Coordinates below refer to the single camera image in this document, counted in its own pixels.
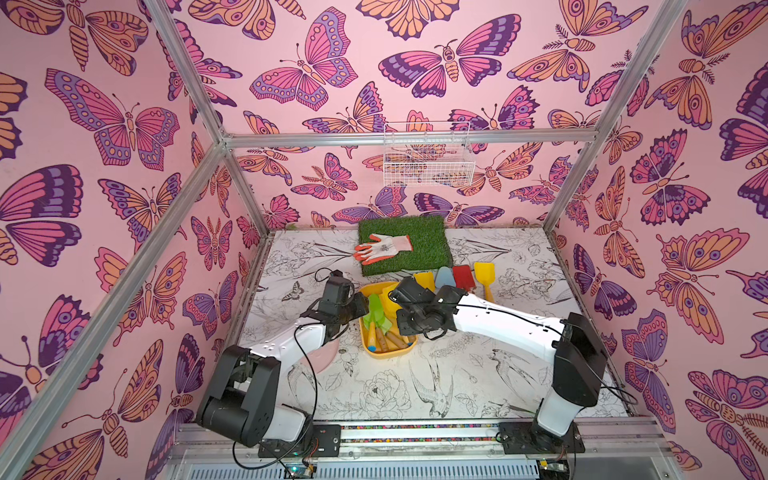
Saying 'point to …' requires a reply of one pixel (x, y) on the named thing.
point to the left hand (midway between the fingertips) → (368, 299)
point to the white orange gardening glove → (382, 247)
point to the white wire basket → (428, 165)
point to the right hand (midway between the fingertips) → (398, 329)
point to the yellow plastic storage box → (380, 330)
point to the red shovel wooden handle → (464, 277)
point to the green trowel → (375, 314)
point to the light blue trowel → (444, 277)
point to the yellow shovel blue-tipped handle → (425, 279)
